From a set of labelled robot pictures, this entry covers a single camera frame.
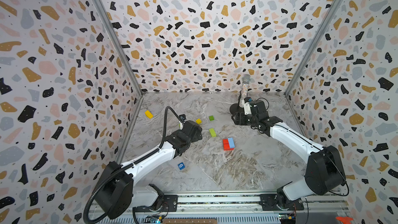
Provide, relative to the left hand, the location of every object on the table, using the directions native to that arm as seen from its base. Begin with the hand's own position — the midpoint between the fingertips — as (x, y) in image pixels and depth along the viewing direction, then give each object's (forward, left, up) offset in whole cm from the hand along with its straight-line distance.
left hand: (193, 129), depth 85 cm
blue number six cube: (-15, +7, -13) cm, 21 cm away
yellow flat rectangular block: (+20, +32, -12) cm, 40 cm away
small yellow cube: (+15, -2, -14) cm, 21 cm away
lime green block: (+6, -11, -13) cm, 18 cm away
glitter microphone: (+21, -30, +17) cm, 40 cm away
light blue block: (-3, -22, -11) cm, 25 cm away
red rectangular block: (-5, -19, -13) cm, 23 cm away
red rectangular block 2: (-2, -19, -12) cm, 22 cm away
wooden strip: (-40, +1, -11) cm, 41 cm away
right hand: (+7, -24, +4) cm, 25 cm away
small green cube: (+18, -11, -14) cm, 25 cm away
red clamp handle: (-41, -69, -12) cm, 81 cm away
